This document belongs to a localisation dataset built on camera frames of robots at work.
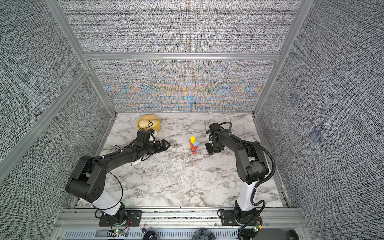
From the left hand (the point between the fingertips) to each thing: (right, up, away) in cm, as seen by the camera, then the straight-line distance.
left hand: (165, 146), depth 93 cm
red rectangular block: (+17, -1, 0) cm, 17 cm away
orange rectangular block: (+18, -4, +4) cm, 19 cm away
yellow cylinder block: (+17, +5, -7) cm, 19 cm away
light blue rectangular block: (+19, +2, -6) cm, 20 cm away
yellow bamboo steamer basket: (-16, +16, +15) cm, 27 cm away
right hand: (+29, -3, +5) cm, 30 cm away
